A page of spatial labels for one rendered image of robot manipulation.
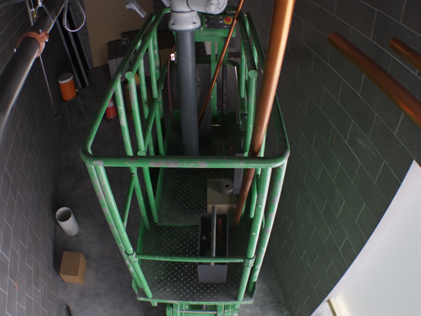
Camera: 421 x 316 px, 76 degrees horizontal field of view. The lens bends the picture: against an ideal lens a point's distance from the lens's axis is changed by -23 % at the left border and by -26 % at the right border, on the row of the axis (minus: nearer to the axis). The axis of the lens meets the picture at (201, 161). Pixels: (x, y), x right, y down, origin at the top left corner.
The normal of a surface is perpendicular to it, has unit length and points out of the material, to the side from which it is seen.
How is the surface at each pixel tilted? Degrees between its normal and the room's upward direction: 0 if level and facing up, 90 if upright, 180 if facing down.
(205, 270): 90
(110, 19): 90
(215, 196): 0
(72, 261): 0
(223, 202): 0
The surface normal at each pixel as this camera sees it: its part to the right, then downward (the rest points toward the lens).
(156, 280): -0.02, -0.72
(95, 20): 0.24, 0.67
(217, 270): -0.04, 0.69
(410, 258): -0.97, 0.18
